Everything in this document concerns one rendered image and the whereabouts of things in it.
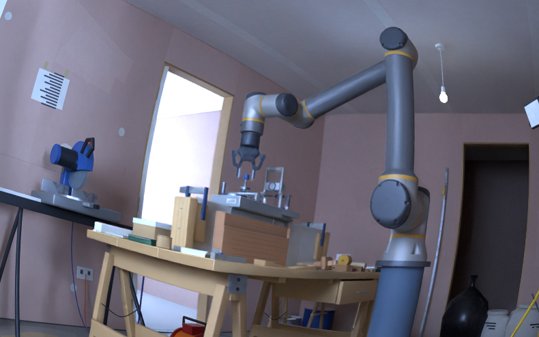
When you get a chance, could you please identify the blue mitre saw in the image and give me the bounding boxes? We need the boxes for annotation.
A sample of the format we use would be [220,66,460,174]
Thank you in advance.
[30,136,123,224]

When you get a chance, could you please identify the hanging light bulb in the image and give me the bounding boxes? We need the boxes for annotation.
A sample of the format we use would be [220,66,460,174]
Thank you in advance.
[434,42,450,105]

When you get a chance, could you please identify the grey boring jig body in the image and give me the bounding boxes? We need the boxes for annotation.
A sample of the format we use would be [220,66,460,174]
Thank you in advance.
[209,192,301,222]

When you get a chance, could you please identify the blue storage box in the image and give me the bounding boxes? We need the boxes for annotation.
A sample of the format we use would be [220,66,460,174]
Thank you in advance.
[301,307,336,330]

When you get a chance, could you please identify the white plastic jug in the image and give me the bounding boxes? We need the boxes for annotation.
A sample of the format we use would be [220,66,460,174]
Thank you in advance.
[480,308,510,337]
[505,304,539,337]

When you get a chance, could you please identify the wooden bench drawer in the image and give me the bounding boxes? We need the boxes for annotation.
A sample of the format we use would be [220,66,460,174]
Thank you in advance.
[334,279,379,306]

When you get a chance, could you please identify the tan flat box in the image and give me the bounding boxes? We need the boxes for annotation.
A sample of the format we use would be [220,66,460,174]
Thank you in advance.
[132,217,173,241]

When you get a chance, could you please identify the grey leaning trim strip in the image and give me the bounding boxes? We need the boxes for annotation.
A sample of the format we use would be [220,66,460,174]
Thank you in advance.
[418,166,450,337]

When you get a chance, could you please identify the blue power cable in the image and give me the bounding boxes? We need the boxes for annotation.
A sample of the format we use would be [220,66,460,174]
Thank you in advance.
[69,222,89,329]

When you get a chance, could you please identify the blue bar clamp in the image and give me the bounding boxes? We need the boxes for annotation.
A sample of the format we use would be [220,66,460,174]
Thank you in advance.
[301,222,328,248]
[179,185,210,221]

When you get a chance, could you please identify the grey jig upright frame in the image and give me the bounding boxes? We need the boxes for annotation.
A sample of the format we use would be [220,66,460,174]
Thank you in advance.
[261,166,287,206]

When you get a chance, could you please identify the striped paper sheet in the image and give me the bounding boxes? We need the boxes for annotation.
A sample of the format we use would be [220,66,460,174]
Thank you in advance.
[30,67,71,111]

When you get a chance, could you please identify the wooden trestle workbench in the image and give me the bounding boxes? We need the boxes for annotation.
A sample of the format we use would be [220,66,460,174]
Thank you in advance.
[86,229,381,337]

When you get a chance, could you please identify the green flat tool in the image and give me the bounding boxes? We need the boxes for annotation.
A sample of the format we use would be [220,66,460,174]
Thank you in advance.
[128,234,158,247]

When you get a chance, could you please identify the white flat block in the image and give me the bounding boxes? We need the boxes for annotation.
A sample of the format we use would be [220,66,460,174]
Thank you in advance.
[179,246,210,259]

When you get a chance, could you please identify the brown wooden riser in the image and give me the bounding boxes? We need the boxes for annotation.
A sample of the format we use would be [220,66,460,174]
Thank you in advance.
[211,210,292,267]

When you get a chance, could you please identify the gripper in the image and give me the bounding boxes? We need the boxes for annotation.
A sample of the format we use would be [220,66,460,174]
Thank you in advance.
[231,132,267,181]

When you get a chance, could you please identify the red tool case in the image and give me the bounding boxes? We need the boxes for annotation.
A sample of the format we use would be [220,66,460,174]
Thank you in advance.
[169,315,207,337]

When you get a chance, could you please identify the white flat strip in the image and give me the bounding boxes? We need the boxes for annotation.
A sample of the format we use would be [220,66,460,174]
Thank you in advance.
[93,221,133,238]

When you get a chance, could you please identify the light wooden block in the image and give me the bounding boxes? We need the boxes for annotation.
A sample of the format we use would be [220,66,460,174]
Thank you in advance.
[171,195,200,250]

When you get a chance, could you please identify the black saw stand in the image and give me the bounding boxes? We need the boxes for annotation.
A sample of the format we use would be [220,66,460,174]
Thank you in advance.
[0,177,133,337]

